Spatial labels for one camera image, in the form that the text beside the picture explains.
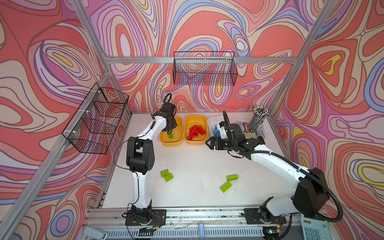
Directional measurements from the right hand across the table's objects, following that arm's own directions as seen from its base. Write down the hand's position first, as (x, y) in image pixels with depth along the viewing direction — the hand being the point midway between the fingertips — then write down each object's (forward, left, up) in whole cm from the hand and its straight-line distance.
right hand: (213, 145), depth 82 cm
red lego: (+20, +10, -10) cm, 24 cm away
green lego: (+18, +27, -14) cm, 35 cm away
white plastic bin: (+27, -4, -10) cm, 29 cm away
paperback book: (+19, -37, -13) cm, 44 cm away
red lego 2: (+19, +5, -11) cm, 23 cm away
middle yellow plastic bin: (+29, +11, -11) cm, 34 cm away
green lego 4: (-18, -6, -15) cm, 24 cm away
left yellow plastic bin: (+19, +22, -14) cm, 32 cm away
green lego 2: (-9, +29, -13) cm, 33 cm away
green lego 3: (-12, +26, -15) cm, 32 cm away
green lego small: (-13, -11, -14) cm, 22 cm away
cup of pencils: (+20, -32, +3) cm, 38 cm away
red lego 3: (+15, +13, -12) cm, 24 cm away
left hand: (+21, +24, -4) cm, 32 cm away
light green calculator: (-39, -45, -15) cm, 61 cm away
